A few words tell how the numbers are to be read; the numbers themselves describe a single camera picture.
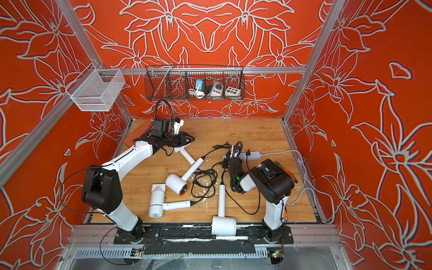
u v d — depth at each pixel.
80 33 0.77
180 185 0.83
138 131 1.06
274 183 0.48
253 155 0.97
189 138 0.84
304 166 0.97
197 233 0.74
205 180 0.90
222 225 0.71
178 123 0.80
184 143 0.78
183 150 0.98
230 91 0.94
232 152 0.83
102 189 0.46
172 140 0.74
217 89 0.90
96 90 0.91
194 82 0.99
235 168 0.71
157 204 0.77
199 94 0.85
